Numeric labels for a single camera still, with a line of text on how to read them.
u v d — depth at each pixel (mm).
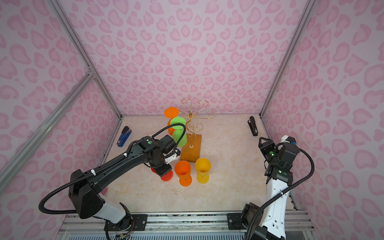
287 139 660
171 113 755
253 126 1090
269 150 652
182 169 794
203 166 823
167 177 878
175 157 718
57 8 692
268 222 406
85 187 414
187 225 724
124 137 1068
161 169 667
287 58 862
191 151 982
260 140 734
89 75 898
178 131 742
